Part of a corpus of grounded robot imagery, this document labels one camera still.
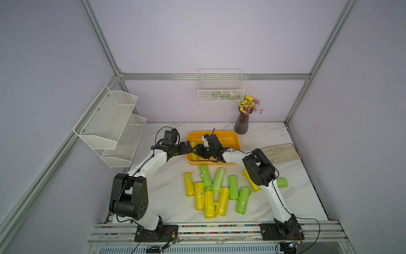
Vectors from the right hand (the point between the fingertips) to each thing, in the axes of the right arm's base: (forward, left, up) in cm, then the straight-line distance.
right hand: (193, 153), depth 101 cm
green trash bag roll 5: (-21, -52, -2) cm, 56 cm away
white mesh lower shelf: (-14, +33, +19) cm, 41 cm away
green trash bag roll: (-18, -8, +1) cm, 19 cm away
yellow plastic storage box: (+12, -24, -1) cm, 27 cm away
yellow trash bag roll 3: (-28, -4, +1) cm, 28 cm away
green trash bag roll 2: (-19, -15, 0) cm, 24 cm away
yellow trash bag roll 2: (-22, +1, +1) cm, 22 cm away
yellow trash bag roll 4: (-32, -17, 0) cm, 36 cm away
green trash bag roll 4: (-28, -28, +1) cm, 39 cm away
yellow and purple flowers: (+21, -36, +22) cm, 47 cm away
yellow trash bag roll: (-4, -1, +2) cm, 5 cm away
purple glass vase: (+19, -34, +5) cm, 39 cm away
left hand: (-4, +5, +9) cm, 11 cm away
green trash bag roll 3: (-24, -23, 0) cm, 33 cm away
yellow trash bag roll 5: (-33, -10, +1) cm, 34 cm away
